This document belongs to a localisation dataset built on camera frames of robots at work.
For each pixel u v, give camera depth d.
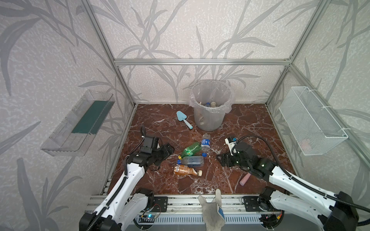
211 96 1.05
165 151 0.71
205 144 0.93
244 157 0.60
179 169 0.80
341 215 0.39
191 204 0.75
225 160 0.69
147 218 0.72
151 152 0.60
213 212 0.70
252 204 0.73
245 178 0.80
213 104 1.05
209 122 0.95
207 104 1.08
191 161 0.84
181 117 1.11
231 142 0.70
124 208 0.44
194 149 0.91
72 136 0.64
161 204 0.74
